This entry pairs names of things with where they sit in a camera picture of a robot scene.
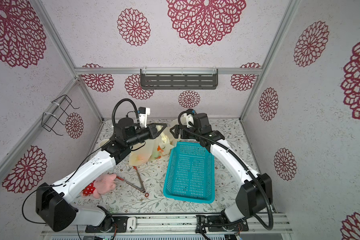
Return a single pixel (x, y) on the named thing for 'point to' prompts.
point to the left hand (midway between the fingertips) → (166, 127)
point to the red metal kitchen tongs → (141, 189)
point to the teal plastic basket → (190, 173)
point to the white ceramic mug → (103, 141)
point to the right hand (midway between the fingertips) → (177, 127)
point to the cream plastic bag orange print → (158, 146)
